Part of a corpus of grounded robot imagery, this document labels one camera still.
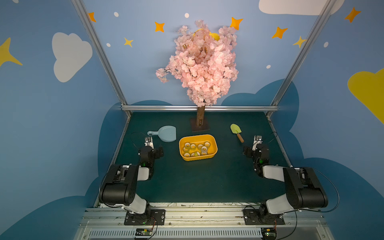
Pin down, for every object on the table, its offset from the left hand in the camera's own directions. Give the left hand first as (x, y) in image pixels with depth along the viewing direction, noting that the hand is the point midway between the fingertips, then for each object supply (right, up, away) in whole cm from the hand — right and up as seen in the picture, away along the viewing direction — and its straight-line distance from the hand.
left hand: (152, 144), depth 94 cm
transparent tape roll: (+22, -1, +4) cm, 22 cm away
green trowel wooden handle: (+58, +10, +17) cm, 62 cm away
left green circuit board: (+2, -40, -23) cm, 46 cm away
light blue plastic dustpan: (+7, +7, +16) cm, 18 cm away
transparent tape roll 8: (+33, -6, +3) cm, 34 cm away
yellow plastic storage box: (+29, +2, +8) cm, 30 cm away
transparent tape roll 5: (+34, -3, +4) cm, 34 cm away
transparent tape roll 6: (+22, -7, +1) cm, 23 cm away
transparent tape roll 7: (+26, -7, +2) cm, 27 cm away
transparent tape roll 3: (+31, -2, +6) cm, 32 cm away
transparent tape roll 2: (+26, -2, +7) cm, 27 cm away
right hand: (+67, 0, +1) cm, 67 cm away
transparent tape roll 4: (+36, -1, +8) cm, 37 cm away
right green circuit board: (+64, -42, -21) cm, 80 cm away
